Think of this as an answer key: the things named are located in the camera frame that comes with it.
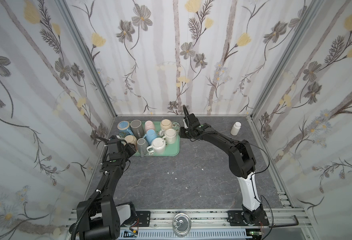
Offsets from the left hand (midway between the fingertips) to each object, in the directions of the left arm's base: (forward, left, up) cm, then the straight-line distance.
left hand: (131, 141), depth 86 cm
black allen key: (-43, -86, -11) cm, 97 cm away
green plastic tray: (+2, -24, -14) cm, 27 cm away
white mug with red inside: (+2, -16, -7) cm, 17 cm away
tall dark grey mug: (+14, -1, -6) cm, 15 cm away
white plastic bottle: (+14, -70, -6) cm, 71 cm away
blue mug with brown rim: (+15, +9, -4) cm, 18 cm away
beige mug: (+19, -20, -6) cm, 28 cm away
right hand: (+10, -28, 0) cm, 30 cm away
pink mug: (+17, -8, -5) cm, 20 cm away
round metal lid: (-42, -28, -3) cm, 51 cm away
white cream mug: (+9, -23, -8) cm, 26 cm away
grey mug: (0, -6, -6) cm, 8 cm away
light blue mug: (+8, -10, -5) cm, 14 cm away
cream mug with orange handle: (+5, +2, -6) cm, 8 cm away
